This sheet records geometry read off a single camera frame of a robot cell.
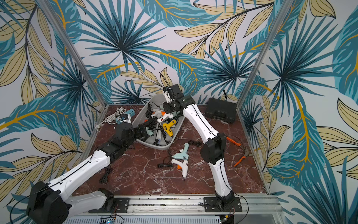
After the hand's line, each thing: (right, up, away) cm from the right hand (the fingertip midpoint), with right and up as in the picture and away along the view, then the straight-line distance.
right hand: (167, 105), depth 87 cm
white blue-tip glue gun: (-8, -21, +17) cm, 28 cm away
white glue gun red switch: (+1, -6, -1) cm, 6 cm away
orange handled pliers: (+52, -31, +5) cm, 61 cm away
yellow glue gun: (-2, -14, +13) cm, 19 cm away
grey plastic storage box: (-5, -15, +13) cm, 20 cm away
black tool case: (+40, -1, +24) cm, 47 cm away
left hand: (-16, -14, -6) cm, 22 cm away
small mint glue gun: (+10, -32, +3) cm, 33 cm away
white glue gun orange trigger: (+9, -37, -1) cm, 38 cm away
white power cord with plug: (-45, -8, +20) cm, 50 cm away
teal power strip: (-21, -8, -21) cm, 31 cm away
